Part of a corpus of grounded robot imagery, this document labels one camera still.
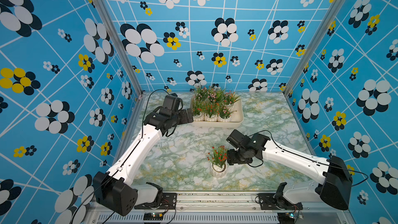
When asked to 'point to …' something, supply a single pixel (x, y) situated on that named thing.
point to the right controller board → (285, 218)
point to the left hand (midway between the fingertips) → (187, 114)
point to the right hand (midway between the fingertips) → (233, 160)
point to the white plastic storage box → (237, 118)
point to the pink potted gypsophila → (216, 96)
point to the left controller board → (153, 216)
